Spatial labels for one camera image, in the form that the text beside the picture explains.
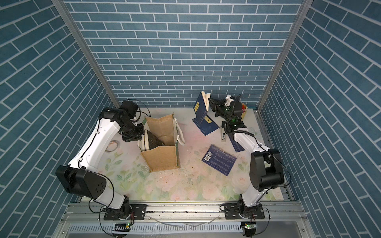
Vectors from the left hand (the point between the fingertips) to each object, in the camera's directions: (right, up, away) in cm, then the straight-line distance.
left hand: (147, 137), depth 78 cm
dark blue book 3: (+34, +5, +31) cm, 46 cm away
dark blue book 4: (+29, +17, +10) cm, 35 cm away
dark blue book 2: (+40, -16, +14) cm, 45 cm away
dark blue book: (+54, -9, +21) cm, 58 cm away
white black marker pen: (+45, +4, +28) cm, 53 cm away
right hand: (+33, +21, +1) cm, 39 cm away
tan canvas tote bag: (+8, +3, +12) cm, 15 cm away
